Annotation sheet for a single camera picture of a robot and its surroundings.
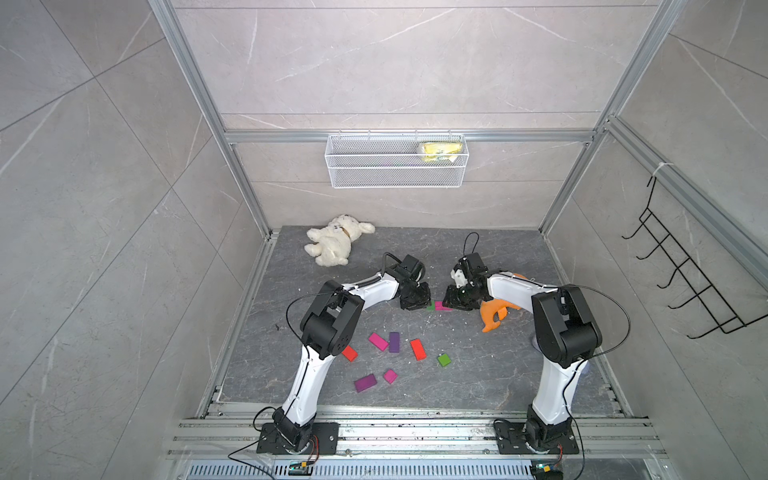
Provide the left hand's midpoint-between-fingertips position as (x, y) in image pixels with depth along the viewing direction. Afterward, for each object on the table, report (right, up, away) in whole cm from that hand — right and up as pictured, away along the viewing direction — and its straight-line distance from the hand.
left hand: (436, 300), depth 97 cm
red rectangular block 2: (-7, -14, -7) cm, 17 cm away
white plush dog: (-35, +18, +6) cm, 40 cm away
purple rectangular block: (-14, -12, -6) cm, 20 cm away
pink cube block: (-15, -20, -13) cm, 28 cm away
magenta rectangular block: (+1, -2, +1) cm, 3 cm away
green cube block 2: (+1, -16, -11) cm, 19 cm away
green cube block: (-2, -3, 0) cm, 3 cm away
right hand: (+5, -1, +2) cm, 5 cm away
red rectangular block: (-27, -15, -9) cm, 32 cm away
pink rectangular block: (-19, -12, -6) cm, 23 cm away
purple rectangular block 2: (-22, -21, -15) cm, 34 cm away
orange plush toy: (+18, -3, -3) cm, 19 cm away
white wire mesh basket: (-13, +48, +4) cm, 50 cm away
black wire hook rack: (+53, +5, -35) cm, 64 cm away
